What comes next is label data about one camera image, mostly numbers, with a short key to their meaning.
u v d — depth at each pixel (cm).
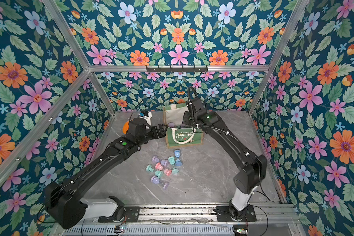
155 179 82
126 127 102
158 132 68
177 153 94
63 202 38
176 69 93
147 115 69
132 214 74
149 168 87
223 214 72
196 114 57
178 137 93
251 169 43
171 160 90
